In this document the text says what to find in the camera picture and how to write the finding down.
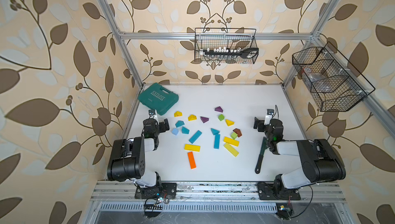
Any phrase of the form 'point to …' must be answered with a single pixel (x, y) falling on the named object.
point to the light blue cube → (175, 131)
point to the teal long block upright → (217, 141)
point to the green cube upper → (221, 117)
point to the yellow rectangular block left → (192, 147)
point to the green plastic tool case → (159, 97)
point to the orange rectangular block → (192, 160)
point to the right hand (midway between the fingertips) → (264, 118)
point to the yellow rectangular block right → (231, 141)
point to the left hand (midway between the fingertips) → (159, 118)
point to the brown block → (238, 131)
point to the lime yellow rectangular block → (234, 151)
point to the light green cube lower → (234, 135)
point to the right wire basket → (337, 85)
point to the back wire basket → (226, 45)
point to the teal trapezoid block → (184, 130)
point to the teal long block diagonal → (195, 136)
